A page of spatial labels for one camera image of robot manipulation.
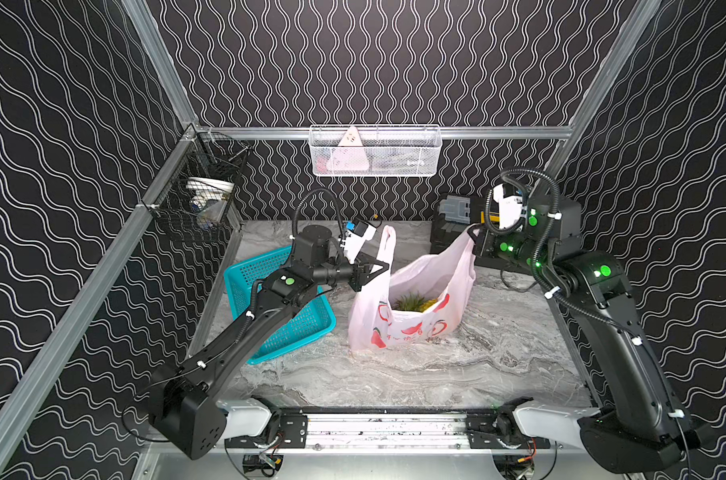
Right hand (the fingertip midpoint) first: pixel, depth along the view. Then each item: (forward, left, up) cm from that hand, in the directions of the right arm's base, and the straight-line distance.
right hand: (470, 223), depth 64 cm
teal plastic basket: (-2, +40, -41) cm, 57 cm away
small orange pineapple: (+1, +8, -33) cm, 34 cm away
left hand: (-4, +18, -8) cm, 20 cm away
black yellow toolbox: (+26, -6, -22) cm, 35 cm away
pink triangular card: (+34, +28, -5) cm, 44 cm away
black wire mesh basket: (+24, +74, -11) cm, 79 cm away
